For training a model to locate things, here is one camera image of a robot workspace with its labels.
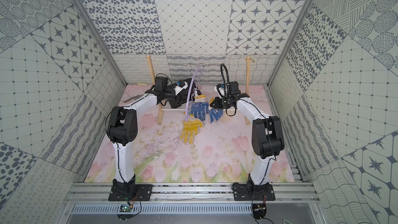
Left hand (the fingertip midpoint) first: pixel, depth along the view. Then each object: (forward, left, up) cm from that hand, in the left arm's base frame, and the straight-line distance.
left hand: (194, 95), depth 93 cm
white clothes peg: (+2, -1, -1) cm, 3 cm away
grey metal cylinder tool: (+9, +46, -14) cm, 49 cm away
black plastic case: (-6, +10, +2) cm, 12 cm away
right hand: (-6, -11, -4) cm, 13 cm away
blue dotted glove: (-6, -13, -12) cm, 18 cm away
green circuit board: (-56, +30, -19) cm, 66 cm away
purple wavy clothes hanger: (-8, 0, +12) cm, 15 cm away
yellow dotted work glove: (-15, +3, -16) cm, 22 cm away
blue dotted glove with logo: (+1, -3, -14) cm, 14 cm away
